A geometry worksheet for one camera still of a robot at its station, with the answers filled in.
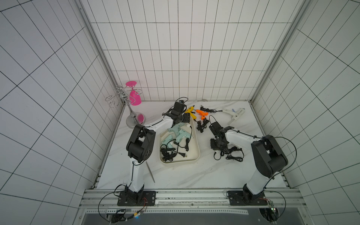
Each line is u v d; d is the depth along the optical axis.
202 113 1.10
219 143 0.78
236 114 1.07
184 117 0.88
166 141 0.92
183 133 0.95
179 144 0.92
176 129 0.98
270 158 0.47
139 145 0.54
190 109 1.12
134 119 1.04
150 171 0.83
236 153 0.89
